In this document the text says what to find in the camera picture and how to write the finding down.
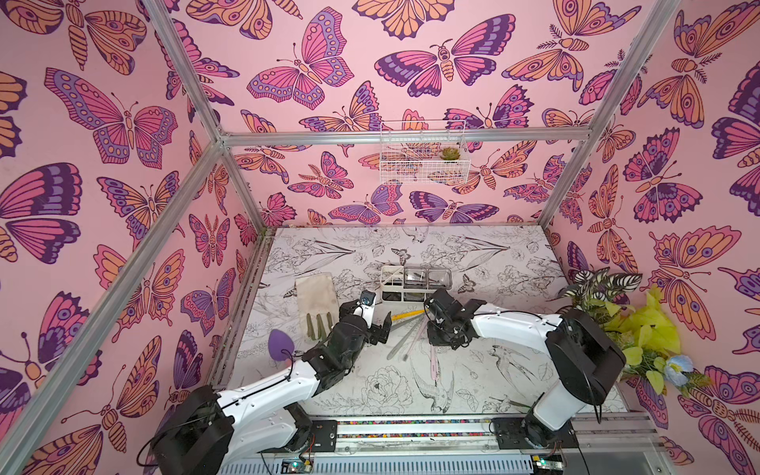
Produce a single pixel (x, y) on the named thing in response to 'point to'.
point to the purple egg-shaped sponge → (277, 341)
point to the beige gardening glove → (318, 304)
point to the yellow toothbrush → (405, 315)
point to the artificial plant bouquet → (643, 332)
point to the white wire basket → (424, 152)
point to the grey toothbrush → (405, 339)
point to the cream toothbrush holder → (412, 284)
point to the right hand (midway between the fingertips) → (433, 336)
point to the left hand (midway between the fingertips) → (377, 305)
